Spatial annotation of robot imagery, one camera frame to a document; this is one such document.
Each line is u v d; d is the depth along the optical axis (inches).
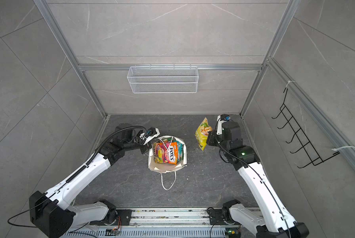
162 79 39.7
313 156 23.3
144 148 25.5
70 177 17.1
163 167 31.8
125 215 28.8
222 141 22.8
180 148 34.5
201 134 28.8
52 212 14.5
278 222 14.5
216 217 28.7
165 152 33.2
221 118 24.1
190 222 28.7
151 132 23.5
